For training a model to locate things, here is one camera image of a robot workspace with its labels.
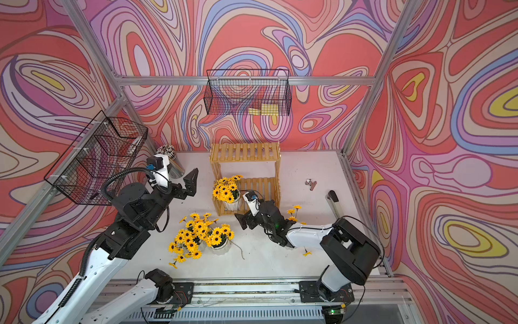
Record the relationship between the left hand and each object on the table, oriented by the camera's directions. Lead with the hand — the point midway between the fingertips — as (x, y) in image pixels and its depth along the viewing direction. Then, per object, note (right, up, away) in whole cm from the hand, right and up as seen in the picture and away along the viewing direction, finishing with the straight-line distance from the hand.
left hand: (186, 167), depth 62 cm
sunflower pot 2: (+10, -9, +18) cm, 22 cm away
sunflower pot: (-2, -27, +9) cm, 28 cm away
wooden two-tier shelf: (+28, -10, +40) cm, 50 cm away
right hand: (+17, -19, +23) cm, 35 cm away
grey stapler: (+59, -17, +32) cm, 69 cm away
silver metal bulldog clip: (+51, -8, +42) cm, 67 cm away
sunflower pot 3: (+9, -25, +10) cm, 28 cm away
